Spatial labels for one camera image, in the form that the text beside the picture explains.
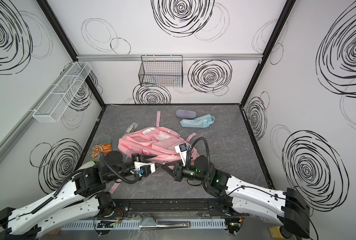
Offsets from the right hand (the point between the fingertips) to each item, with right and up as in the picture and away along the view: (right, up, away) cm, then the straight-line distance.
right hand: (161, 172), depth 62 cm
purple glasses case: (+12, +26, +49) cm, 57 cm away
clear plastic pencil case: (-26, +15, +43) cm, 52 cm away
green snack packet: (-40, +4, +32) cm, 52 cm away
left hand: (-3, +5, +2) cm, 6 cm away
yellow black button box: (+50, -28, +3) cm, 57 cm away
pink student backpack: (-4, +9, +17) cm, 20 cm away
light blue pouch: (+24, +20, +42) cm, 53 cm away
